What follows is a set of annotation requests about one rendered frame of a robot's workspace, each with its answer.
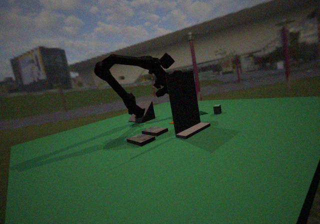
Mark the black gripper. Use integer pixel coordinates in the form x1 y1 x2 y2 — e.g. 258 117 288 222
155 70 182 97

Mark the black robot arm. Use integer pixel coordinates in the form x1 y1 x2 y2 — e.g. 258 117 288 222
94 53 175 119

